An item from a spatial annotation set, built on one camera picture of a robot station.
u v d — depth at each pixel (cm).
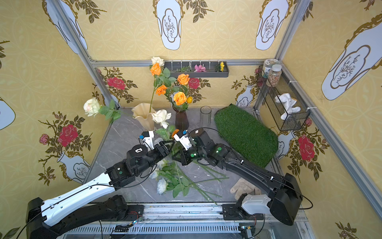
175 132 65
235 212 73
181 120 100
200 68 88
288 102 70
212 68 92
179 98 74
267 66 86
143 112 97
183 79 83
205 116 95
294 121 87
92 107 62
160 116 63
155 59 84
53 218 41
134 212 73
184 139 65
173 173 85
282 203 38
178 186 79
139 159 52
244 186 81
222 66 88
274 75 80
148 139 65
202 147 55
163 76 85
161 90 83
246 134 103
